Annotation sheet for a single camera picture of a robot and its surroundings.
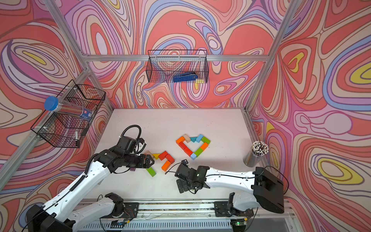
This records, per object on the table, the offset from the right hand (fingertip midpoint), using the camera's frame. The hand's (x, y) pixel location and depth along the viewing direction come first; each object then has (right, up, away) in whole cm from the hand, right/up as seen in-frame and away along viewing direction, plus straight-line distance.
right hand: (189, 187), depth 78 cm
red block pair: (-17, +15, +13) cm, 26 cm away
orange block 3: (-14, +9, +9) cm, 19 cm away
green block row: (+7, +16, +16) cm, 24 cm away
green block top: (+11, +24, +20) cm, 33 cm away
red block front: (0, +17, +16) cm, 23 cm away
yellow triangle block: (-21, +15, +12) cm, 28 cm away
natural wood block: (-1, +24, +21) cm, 32 cm away
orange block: (-5, +24, +21) cm, 32 cm away
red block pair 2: (-13, +14, +13) cm, 23 cm away
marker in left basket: (-57, +27, -6) cm, 63 cm away
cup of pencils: (+36, +17, +1) cm, 40 cm away
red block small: (-4, +21, +18) cm, 28 cm away
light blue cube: (+3, +14, +12) cm, 19 cm away
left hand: (-21, +15, -2) cm, 25 cm away
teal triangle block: (+3, +24, +20) cm, 32 cm away
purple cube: (-34, +8, +7) cm, 36 cm away
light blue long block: (+7, +25, +21) cm, 33 cm away
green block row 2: (-23, +6, +8) cm, 25 cm away
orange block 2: (+11, +19, +19) cm, 30 cm away
